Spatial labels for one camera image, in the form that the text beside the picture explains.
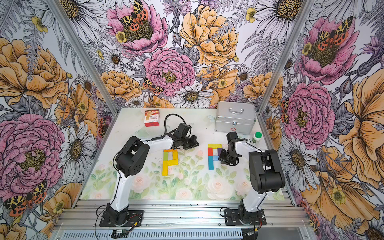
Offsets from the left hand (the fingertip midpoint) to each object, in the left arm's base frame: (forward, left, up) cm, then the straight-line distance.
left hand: (198, 146), depth 98 cm
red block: (-2, -8, -3) cm, 9 cm away
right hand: (-12, -13, -1) cm, 18 cm away
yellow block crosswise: (-10, +16, -1) cm, 19 cm away
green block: (-5, +21, -3) cm, 22 cm away
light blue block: (-8, -10, -1) cm, 13 cm away
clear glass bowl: (+16, +34, -5) cm, 38 cm away
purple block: (-2, -13, -3) cm, 14 cm away
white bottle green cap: (+3, -37, +6) cm, 37 cm away
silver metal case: (+17, -27, +10) cm, 33 cm away
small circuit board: (-44, +39, -5) cm, 59 cm away
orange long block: (-14, +15, +19) cm, 28 cm away
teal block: (-10, -7, -3) cm, 13 cm away
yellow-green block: (+2, -11, -3) cm, 11 cm away
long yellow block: (-13, +21, -3) cm, 24 cm away
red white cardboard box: (+24, +34, +2) cm, 42 cm away
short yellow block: (-5, +15, -2) cm, 16 cm away
